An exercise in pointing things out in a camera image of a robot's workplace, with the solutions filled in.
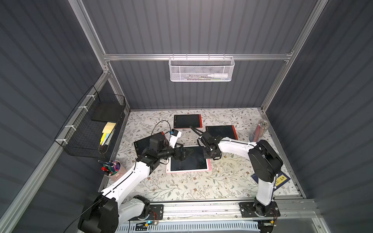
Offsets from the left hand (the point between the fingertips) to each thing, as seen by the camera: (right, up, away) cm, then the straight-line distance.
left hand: (189, 150), depth 76 cm
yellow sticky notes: (-42, +11, -3) cm, 44 cm away
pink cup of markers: (-41, -9, -1) cm, 42 cm away
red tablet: (-2, +16, +37) cm, 40 cm away
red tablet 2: (+26, +8, +33) cm, 43 cm away
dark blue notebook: (+54, -18, +6) cm, 57 cm away
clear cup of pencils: (+44, +10, +13) cm, 47 cm away
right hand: (+13, -6, +17) cm, 22 cm away
